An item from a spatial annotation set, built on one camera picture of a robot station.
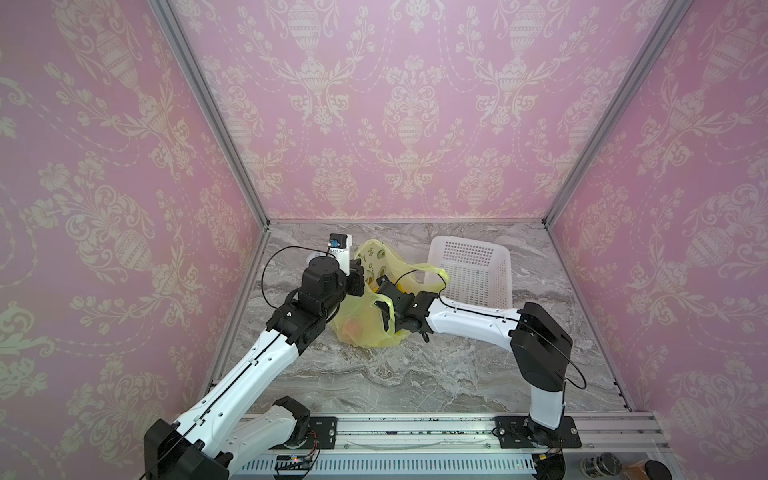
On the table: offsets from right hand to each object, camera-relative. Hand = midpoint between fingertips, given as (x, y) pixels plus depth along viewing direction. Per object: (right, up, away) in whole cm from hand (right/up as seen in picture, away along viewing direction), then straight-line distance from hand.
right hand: (396, 311), depth 89 cm
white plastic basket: (+30, +10, +17) cm, 36 cm away
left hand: (-8, +15, -15) cm, 23 cm away
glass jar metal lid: (+43, -27, -26) cm, 57 cm away
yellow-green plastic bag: (-9, -1, -10) cm, 14 cm away
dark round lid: (+53, -27, -27) cm, 65 cm away
